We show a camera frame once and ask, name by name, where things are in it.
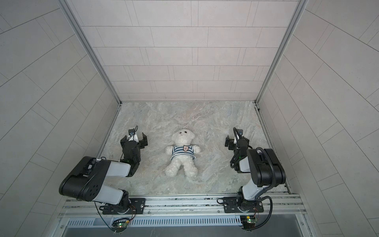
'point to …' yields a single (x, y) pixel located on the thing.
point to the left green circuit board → (120, 225)
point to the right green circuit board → (248, 221)
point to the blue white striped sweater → (182, 149)
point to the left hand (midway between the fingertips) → (138, 131)
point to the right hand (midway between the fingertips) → (234, 135)
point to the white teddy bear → (182, 137)
